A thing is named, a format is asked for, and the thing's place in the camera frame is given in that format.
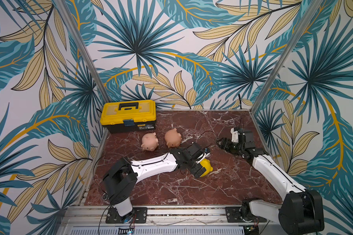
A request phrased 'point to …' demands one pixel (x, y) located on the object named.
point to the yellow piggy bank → (205, 163)
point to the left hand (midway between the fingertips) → (196, 166)
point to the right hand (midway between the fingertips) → (221, 143)
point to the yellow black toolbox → (121, 116)
